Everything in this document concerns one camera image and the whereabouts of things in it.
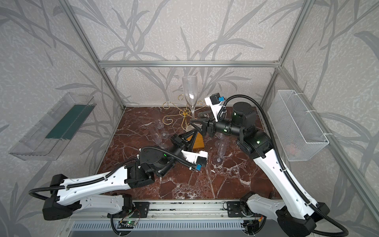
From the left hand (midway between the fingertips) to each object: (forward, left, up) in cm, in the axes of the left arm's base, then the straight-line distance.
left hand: (194, 123), depth 55 cm
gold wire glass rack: (+15, +5, -12) cm, 20 cm away
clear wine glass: (+23, +24, -26) cm, 42 cm away
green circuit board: (-30, +33, -44) cm, 63 cm away
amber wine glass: (+15, -17, -43) cm, 49 cm away
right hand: (+4, 0, +1) cm, 4 cm away
